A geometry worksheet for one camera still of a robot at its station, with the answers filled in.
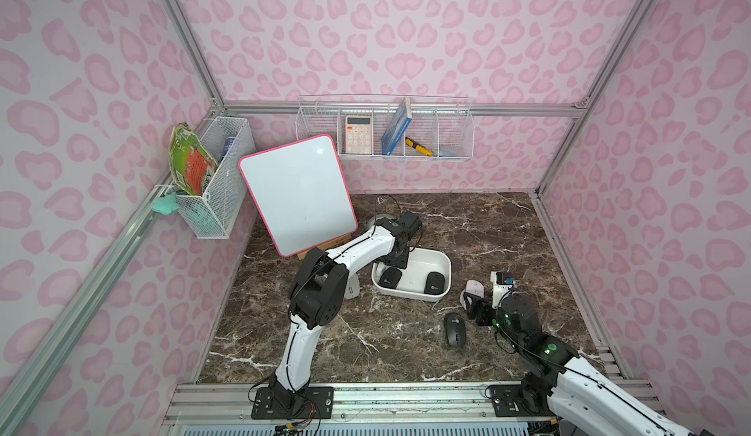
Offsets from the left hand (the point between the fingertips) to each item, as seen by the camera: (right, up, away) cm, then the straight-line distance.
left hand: (392, 254), depth 96 cm
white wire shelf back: (+18, +44, +5) cm, 48 cm away
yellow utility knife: (+8, +36, +2) cm, 37 cm away
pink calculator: (-11, +39, -1) cm, 41 cm away
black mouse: (-1, -7, -2) cm, 7 cm away
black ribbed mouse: (+18, -19, -12) cm, 29 cm away
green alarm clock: (-1, +11, -24) cm, 27 cm away
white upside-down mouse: (+25, -9, -6) cm, 27 cm away
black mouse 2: (+13, -9, -4) cm, 16 cm away
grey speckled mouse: (-12, -10, -5) cm, 16 cm away
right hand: (+23, -9, -14) cm, 28 cm away
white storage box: (+10, -3, +4) cm, 12 cm away
